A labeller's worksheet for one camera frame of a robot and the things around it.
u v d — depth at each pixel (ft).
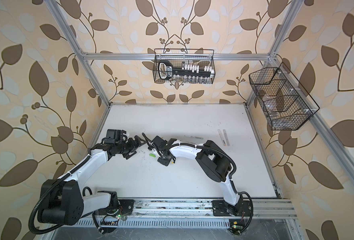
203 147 1.75
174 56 2.99
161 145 2.36
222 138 3.33
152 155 3.07
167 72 2.77
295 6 2.32
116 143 2.29
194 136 3.30
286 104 2.41
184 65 2.64
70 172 1.50
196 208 2.48
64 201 1.35
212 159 1.79
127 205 2.47
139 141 2.62
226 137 3.33
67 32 2.66
